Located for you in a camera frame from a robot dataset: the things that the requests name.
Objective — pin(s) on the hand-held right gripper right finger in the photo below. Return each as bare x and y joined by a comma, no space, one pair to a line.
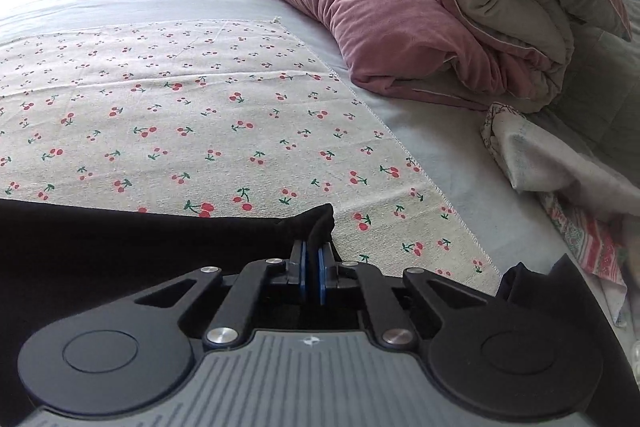
322,269

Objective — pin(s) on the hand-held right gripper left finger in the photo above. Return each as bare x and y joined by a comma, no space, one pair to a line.
299,267

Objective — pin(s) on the black pants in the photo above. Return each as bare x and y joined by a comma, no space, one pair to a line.
100,247

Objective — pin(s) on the cherry print cloth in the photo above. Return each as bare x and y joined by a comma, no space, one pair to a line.
150,107

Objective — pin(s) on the white floral cloth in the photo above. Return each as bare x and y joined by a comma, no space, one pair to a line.
550,162

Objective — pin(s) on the mauve quilt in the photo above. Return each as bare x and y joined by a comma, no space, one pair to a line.
380,7

